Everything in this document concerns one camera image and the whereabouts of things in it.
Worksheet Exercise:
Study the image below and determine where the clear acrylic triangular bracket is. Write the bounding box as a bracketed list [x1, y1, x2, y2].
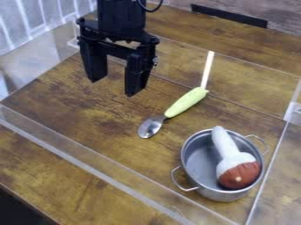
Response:
[67, 21, 81, 50]

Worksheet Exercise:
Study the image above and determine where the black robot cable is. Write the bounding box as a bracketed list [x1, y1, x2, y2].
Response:
[137, 0, 165, 13]

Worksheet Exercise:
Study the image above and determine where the spoon with green handle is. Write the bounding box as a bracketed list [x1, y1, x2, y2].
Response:
[138, 87, 209, 139]

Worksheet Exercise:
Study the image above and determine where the clear acrylic right panel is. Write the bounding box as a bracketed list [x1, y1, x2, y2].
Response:
[247, 80, 301, 225]

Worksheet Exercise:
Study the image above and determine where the clear acrylic front barrier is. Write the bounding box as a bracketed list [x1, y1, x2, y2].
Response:
[0, 105, 239, 225]

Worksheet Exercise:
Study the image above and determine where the black strip on table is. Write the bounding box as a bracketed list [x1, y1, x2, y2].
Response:
[191, 4, 268, 28]

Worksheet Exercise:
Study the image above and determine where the toy mushroom brown cap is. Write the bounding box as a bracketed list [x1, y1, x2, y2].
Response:
[212, 126, 261, 189]

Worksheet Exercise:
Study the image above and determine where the silver metal pot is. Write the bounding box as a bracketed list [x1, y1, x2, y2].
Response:
[170, 129, 269, 202]

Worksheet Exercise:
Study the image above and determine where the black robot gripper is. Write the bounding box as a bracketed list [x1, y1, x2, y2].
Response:
[77, 0, 161, 97]

